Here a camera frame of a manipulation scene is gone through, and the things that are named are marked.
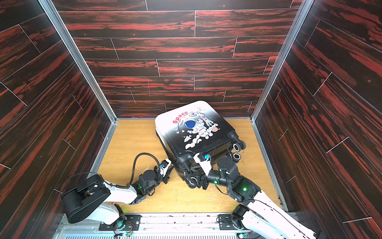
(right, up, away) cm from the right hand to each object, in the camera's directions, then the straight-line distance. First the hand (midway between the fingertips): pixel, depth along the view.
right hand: (192, 168), depth 68 cm
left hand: (-11, -2, +17) cm, 20 cm away
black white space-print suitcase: (+2, +19, +17) cm, 26 cm away
